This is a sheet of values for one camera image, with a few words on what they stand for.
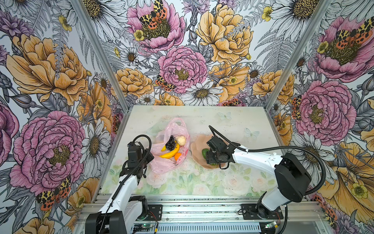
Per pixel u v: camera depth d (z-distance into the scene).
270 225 0.72
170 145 0.97
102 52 0.88
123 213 0.43
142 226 0.71
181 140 0.97
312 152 0.81
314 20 0.76
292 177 0.45
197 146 0.94
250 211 0.74
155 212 0.73
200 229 1.12
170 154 0.92
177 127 0.95
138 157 0.69
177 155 0.90
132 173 0.58
